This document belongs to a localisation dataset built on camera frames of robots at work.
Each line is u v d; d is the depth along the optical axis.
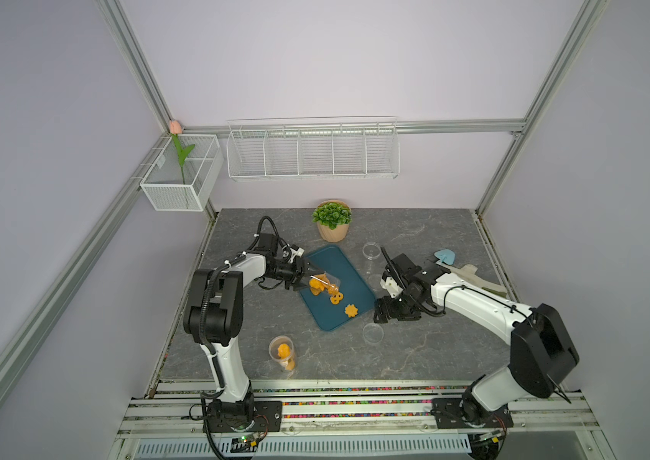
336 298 0.96
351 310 0.91
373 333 0.89
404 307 0.72
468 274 1.02
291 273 0.85
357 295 0.98
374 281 0.99
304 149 1.02
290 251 0.90
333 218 0.99
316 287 0.91
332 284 0.91
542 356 0.44
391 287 0.80
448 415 0.73
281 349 0.79
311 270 0.88
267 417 0.74
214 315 0.52
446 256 1.05
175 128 0.89
